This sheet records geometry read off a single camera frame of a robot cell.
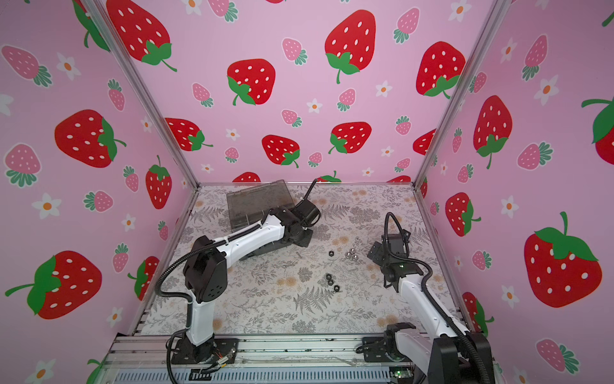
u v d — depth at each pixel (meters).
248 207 1.12
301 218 0.68
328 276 0.90
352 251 0.96
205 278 0.50
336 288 0.88
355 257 0.95
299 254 0.96
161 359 0.73
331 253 0.97
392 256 0.64
